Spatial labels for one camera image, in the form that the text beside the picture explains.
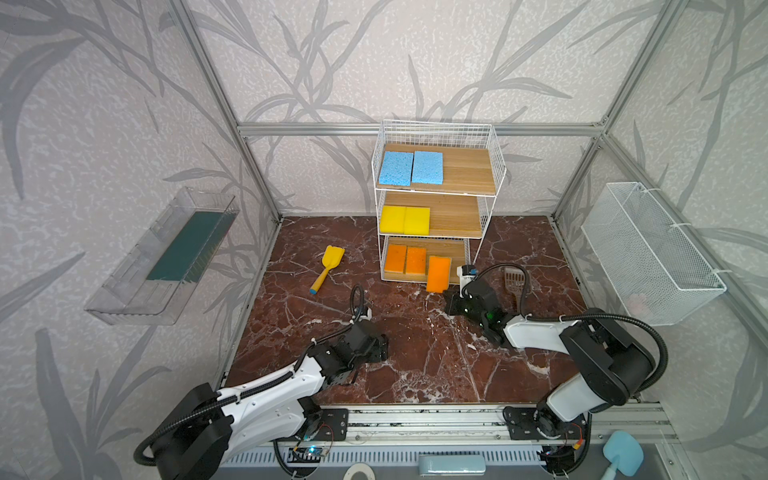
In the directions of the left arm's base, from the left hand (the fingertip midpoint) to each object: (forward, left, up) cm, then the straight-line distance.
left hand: (384, 334), depth 85 cm
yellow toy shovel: (+30, +21, -5) cm, 37 cm away
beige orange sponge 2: (+20, -17, +4) cm, 26 cm away
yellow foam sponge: (+25, -2, +22) cm, 33 cm away
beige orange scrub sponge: (+29, -2, -3) cm, 29 cm away
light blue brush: (-27, -57, -1) cm, 63 cm away
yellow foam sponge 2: (+24, -9, +22) cm, 34 cm away
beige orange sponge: (+27, -10, -2) cm, 29 cm away
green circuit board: (-27, +15, -3) cm, 31 cm away
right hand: (+15, -18, +3) cm, 24 cm away
